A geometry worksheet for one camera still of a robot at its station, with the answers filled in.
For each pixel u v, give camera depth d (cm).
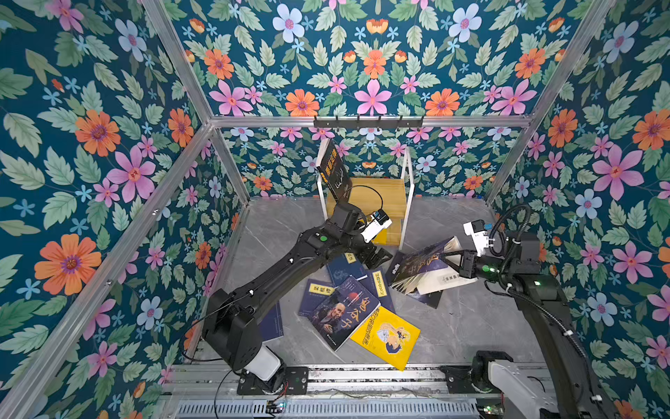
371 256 68
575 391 39
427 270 71
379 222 66
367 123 92
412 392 72
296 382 74
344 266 96
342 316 83
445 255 69
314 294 90
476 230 63
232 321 41
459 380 73
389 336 80
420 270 73
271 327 83
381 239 99
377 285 91
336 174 84
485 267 60
